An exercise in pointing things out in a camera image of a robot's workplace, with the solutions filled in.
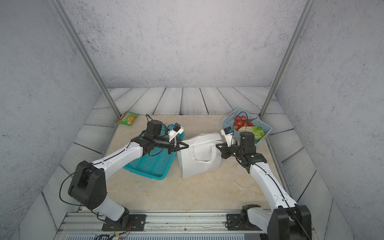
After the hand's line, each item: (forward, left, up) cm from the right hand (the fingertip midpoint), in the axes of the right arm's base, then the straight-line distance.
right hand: (219, 144), depth 80 cm
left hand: (-3, +16, +2) cm, 17 cm away
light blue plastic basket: (+32, -11, -16) cm, 37 cm away
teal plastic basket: (-2, +37, -19) cm, 42 cm away
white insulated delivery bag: (-5, +9, -3) cm, 11 cm away
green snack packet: (+33, +66, -14) cm, 75 cm away
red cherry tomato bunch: (+31, -20, -15) cm, 40 cm away
